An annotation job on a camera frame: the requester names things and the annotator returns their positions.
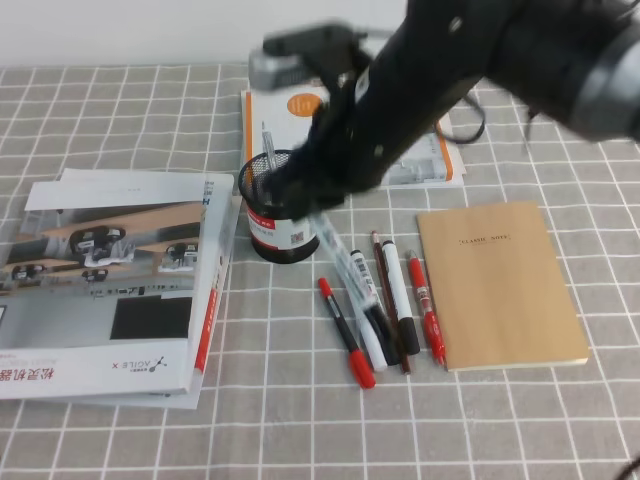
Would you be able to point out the tan classic note notebook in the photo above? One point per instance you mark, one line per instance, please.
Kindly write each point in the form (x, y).
(499, 293)

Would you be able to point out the red gel pen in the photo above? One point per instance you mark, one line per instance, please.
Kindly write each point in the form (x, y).
(430, 322)

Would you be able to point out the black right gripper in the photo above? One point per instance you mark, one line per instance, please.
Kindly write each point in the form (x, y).
(364, 129)

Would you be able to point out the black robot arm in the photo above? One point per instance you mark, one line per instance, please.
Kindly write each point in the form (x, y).
(576, 62)

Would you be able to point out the brown red pencil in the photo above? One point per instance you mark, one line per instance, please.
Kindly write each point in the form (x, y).
(388, 302)

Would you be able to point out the white marker black cap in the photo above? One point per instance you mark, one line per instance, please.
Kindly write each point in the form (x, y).
(406, 324)

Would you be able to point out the white marker with barcode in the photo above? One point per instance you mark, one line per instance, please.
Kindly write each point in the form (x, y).
(375, 313)

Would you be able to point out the red black fineliner pen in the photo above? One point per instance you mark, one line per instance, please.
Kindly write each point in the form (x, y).
(357, 362)

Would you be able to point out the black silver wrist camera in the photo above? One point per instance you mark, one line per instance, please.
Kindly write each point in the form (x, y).
(326, 52)

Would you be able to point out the white paint marker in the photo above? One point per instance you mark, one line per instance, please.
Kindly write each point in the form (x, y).
(348, 273)

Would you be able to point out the black mesh pen holder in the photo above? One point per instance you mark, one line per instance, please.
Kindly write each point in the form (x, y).
(274, 236)

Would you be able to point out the large white catalogue book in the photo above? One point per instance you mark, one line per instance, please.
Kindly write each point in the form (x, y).
(110, 288)

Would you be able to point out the white orange book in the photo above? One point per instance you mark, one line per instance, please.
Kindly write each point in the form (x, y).
(287, 116)

